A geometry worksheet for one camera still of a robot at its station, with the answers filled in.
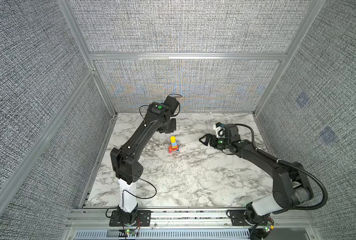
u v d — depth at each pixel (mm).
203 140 820
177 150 975
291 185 444
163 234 701
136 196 507
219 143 760
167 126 685
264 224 713
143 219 731
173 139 874
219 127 804
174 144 892
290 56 858
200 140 836
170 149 946
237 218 730
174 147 900
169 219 747
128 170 472
